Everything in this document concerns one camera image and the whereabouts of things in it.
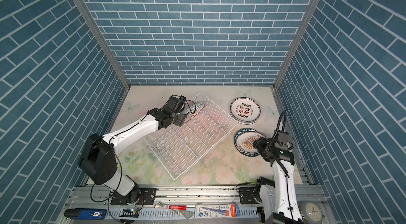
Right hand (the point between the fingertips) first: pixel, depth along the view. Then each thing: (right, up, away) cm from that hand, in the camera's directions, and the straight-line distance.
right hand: (256, 142), depth 82 cm
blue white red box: (-21, -27, -13) cm, 37 cm away
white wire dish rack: (-40, -5, +4) cm, 41 cm away
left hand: (-43, +15, +7) cm, 46 cm away
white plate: (-2, +16, +20) cm, 25 cm away
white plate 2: (-5, -1, +8) cm, 9 cm away
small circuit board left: (-61, -30, -10) cm, 69 cm away
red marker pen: (-40, -26, -12) cm, 49 cm away
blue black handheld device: (-78, -27, -15) cm, 84 cm away
